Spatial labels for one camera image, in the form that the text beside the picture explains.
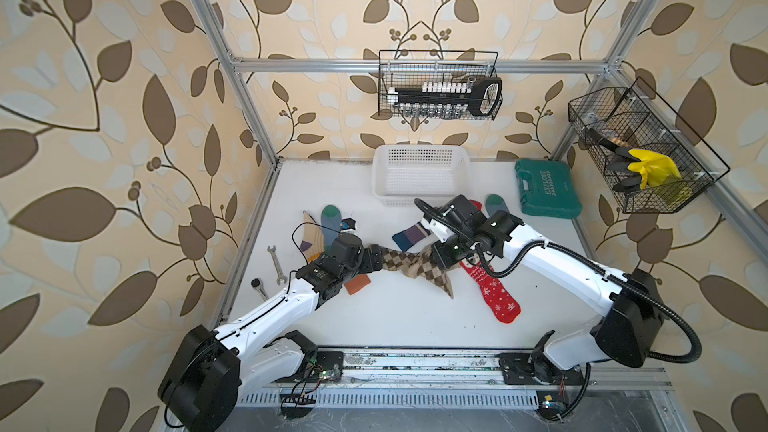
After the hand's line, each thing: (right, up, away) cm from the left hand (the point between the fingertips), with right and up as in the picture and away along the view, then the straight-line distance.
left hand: (369, 249), depth 84 cm
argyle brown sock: (+16, -3, -6) cm, 17 cm away
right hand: (+17, -1, -6) cm, 18 cm away
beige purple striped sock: (+13, +1, +15) cm, 19 cm away
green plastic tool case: (+62, +18, +21) cm, 68 cm away
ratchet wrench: (-34, -11, +4) cm, 36 cm away
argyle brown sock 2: (+7, -5, +10) cm, 13 cm away
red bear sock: (+39, -16, 0) cm, 42 cm away
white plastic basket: (+11, +24, +32) cm, 41 cm away
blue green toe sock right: (+43, +12, +23) cm, 50 cm away
